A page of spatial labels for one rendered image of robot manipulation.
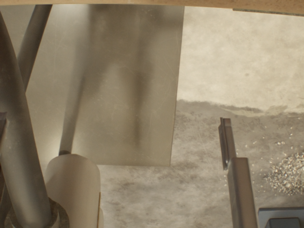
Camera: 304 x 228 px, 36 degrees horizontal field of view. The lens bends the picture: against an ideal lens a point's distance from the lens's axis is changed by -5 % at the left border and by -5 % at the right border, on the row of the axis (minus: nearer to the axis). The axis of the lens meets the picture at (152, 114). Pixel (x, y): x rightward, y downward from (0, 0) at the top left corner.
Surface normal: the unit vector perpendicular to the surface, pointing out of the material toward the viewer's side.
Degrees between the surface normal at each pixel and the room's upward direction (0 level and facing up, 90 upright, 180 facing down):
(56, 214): 90
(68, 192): 90
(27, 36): 90
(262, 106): 0
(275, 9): 0
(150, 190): 0
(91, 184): 90
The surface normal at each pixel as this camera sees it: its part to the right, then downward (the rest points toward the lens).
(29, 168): 0.69, 0.11
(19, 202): -0.25, 0.55
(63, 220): 0.28, -0.72
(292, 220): 0.04, -0.73
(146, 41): 0.00, 0.69
